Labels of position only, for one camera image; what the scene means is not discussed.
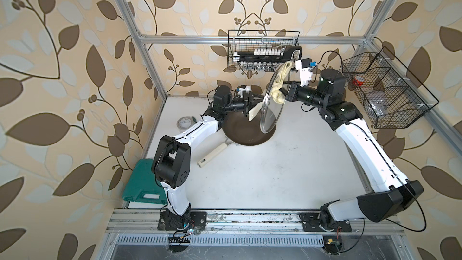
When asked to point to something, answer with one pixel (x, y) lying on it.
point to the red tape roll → (358, 80)
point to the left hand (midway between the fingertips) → (264, 99)
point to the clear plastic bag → (378, 102)
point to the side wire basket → (391, 95)
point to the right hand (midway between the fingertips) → (276, 84)
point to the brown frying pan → (239, 130)
